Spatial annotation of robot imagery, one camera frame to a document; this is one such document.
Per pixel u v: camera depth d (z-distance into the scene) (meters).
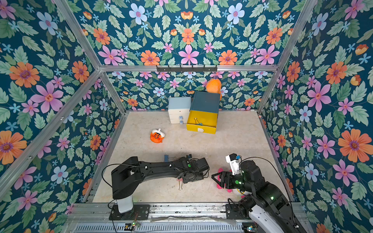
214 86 0.98
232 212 0.73
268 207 0.45
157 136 0.99
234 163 0.62
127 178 0.46
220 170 0.82
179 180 0.84
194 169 0.64
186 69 0.93
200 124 0.91
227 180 0.57
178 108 1.03
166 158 0.93
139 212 0.73
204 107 1.07
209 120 0.95
